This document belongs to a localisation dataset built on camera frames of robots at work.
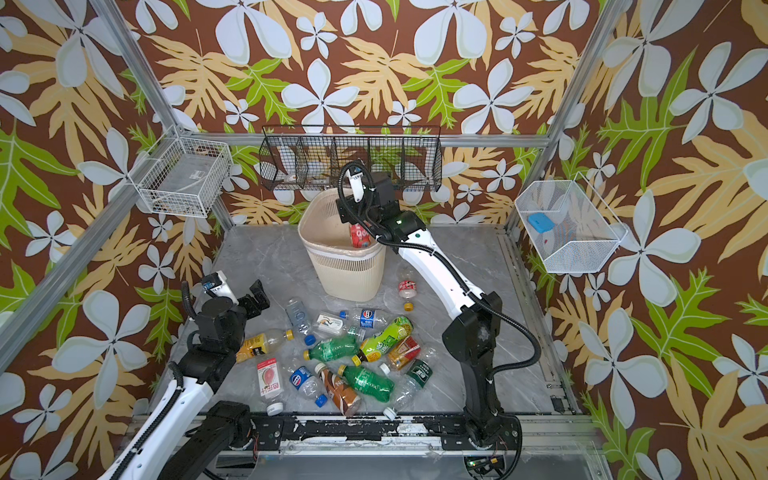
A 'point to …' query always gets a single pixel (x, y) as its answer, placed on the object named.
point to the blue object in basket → (540, 222)
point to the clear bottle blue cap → (296, 311)
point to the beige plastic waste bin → (339, 271)
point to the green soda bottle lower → (368, 383)
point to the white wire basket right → (571, 227)
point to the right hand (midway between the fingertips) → (348, 192)
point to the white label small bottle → (330, 324)
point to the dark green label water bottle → (418, 376)
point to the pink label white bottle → (270, 384)
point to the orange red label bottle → (404, 353)
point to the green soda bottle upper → (335, 349)
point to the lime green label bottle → (397, 330)
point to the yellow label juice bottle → (263, 344)
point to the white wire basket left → (183, 176)
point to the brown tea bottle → (344, 396)
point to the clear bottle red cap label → (407, 289)
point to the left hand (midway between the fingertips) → (241, 284)
